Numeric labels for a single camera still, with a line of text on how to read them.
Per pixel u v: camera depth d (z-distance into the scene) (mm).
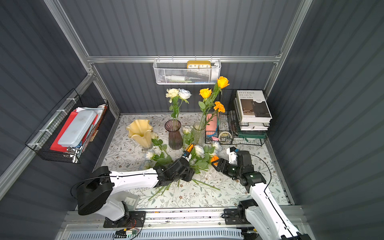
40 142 606
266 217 435
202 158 939
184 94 788
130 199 773
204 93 804
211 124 864
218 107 780
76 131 680
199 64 868
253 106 912
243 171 611
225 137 1059
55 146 670
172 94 811
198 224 727
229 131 1022
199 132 912
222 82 788
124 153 989
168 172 633
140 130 912
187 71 891
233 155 742
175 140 922
